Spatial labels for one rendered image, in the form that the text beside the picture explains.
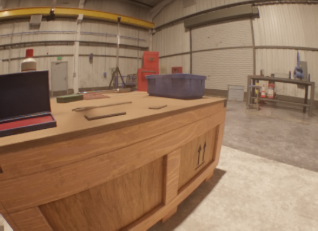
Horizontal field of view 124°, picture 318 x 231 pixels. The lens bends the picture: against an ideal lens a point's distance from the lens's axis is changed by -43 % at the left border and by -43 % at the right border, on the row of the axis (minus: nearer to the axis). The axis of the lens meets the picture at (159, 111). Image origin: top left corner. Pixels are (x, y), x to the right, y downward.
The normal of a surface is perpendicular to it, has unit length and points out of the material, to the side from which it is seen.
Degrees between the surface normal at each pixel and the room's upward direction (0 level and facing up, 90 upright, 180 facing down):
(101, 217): 90
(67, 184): 90
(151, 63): 91
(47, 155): 90
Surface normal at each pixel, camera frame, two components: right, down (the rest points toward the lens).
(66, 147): 0.73, 0.14
